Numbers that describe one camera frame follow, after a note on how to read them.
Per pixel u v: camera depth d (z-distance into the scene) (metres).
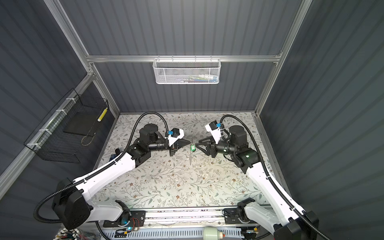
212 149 0.60
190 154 0.96
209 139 0.67
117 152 0.93
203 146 0.68
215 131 0.60
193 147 0.71
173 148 0.63
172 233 0.71
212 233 0.63
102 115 0.81
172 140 0.61
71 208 0.40
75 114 0.80
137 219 0.72
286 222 0.39
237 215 0.73
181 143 0.65
